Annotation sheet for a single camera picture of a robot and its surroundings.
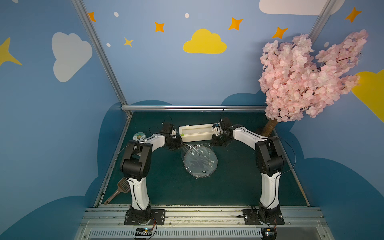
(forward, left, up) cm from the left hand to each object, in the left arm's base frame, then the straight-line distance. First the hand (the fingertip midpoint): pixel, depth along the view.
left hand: (184, 143), depth 99 cm
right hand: (0, -18, +1) cm, 18 cm away
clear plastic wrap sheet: (-3, 0, -1) cm, 3 cm away
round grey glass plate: (-12, -10, -3) cm, 16 cm away
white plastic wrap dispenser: (+7, -4, +2) cm, 8 cm away
